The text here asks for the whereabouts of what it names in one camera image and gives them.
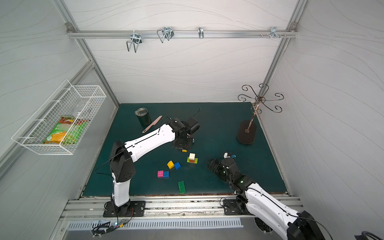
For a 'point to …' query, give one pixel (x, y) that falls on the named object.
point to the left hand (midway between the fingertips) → (188, 148)
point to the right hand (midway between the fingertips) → (211, 164)
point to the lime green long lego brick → (196, 160)
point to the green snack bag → (67, 131)
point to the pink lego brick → (160, 173)
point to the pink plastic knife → (153, 123)
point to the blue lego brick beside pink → (166, 174)
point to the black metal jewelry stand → (247, 129)
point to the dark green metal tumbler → (143, 116)
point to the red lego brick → (191, 162)
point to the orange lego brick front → (192, 160)
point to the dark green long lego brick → (182, 187)
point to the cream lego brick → (192, 156)
